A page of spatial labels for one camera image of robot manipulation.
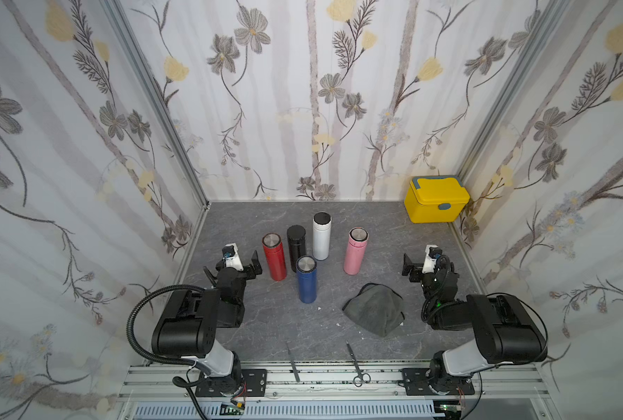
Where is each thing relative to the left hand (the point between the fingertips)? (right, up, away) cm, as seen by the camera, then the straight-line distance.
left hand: (244, 251), depth 91 cm
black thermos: (+19, +6, -8) cm, 22 cm away
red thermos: (+12, -1, -5) cm, 13 cm away
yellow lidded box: (+75, +20, +15) cm, 79 cm away
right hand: (+63, 0, -2) cm, 63 cm away
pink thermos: (+39, +5, -9) cm, 40 cm away
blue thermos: (+23, -4, -17) cm, 29 cm away
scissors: (+39, -36, -15) cm, 55 cm away
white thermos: (+27, +6, -1) cm, 28 cm away
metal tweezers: (+19, -35, -14) cm, 42 cm away
